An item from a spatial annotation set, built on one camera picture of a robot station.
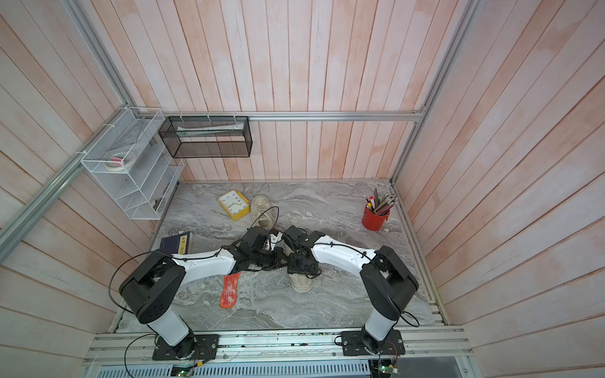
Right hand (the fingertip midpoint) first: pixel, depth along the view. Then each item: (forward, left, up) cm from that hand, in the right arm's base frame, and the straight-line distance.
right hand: (296, 270), depth 88 cm
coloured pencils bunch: (+24, -34, +10) cm, 43 cm away
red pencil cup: (+22, -33, +2) cm, 39 cm away
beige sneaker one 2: (-6, -1, +3) cm, 7 cm away
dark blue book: (+11, +49, 0) cm, 50 cm away
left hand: (0, +2, +4) cm, 4 cm away
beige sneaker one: (+23, +15, +6) cm, 28 cm away
